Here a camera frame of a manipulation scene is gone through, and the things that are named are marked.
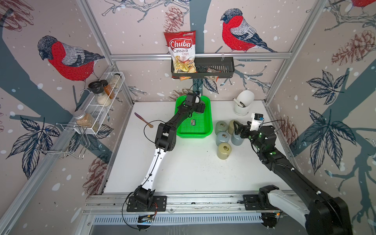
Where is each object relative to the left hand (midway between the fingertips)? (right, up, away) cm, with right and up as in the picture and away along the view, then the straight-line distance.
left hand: (202, 101), depth 110 cm
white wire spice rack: (-65, -22, -44) cm, 81 cm away
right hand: (+19, -13, -29) cm, 37 cm away
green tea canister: (+11, -18, -15) cm, 25 cm away
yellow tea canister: (+11, -31, -26) cm, 42 cm away
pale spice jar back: (-54, +11, -25) cm, 60 cm away
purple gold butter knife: (-49, -12, +3) cm, 51 cm away
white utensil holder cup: (+34, +3, -3) cm, 34 cm away
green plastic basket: (-4, -18, -4) cm, 19 cm away
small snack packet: (+3, +19, -18) cm, 26 cm away
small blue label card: (-7, -16, -3) cm, 18 cm away
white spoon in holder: (+28, -2, -3) cm, 28 cm away
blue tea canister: (+11, -24, -20) cm, 33 cm away
